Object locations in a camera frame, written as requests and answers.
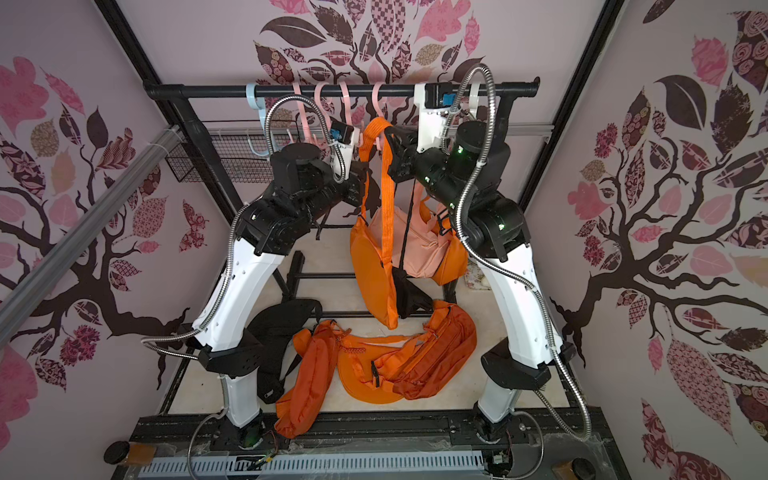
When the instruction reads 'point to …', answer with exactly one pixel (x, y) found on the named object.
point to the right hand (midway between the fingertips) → (389, 124)
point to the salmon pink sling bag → (419, 234)
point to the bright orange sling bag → (456, 263)
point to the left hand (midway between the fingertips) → (361, 169)
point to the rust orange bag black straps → (451, 342)
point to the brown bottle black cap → (123, 451)
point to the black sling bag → (411, 298)
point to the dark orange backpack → (317, 352)
